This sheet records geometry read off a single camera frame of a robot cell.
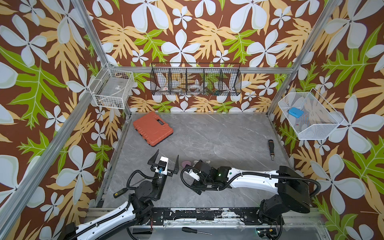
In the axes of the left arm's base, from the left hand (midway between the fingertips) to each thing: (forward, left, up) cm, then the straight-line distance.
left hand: (165, 152), depth 70 cm
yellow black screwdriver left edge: (-12, +27, -23) cm, 37 cm away
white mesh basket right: (+21, -78, +5) cm, 80 cm away
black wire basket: (+52, -15, +6) cm, 54 cm away
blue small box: (+25, -72, +3) cm, 76 cm away
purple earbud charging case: (+5, -8, -22) cm, 24 cm away
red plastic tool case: (+30, +15, -20) cm, 40 cm away
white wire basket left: (+37, +35, +9) cm, 52 cm away
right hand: (-6, -14, -19) cm, 24 cm away
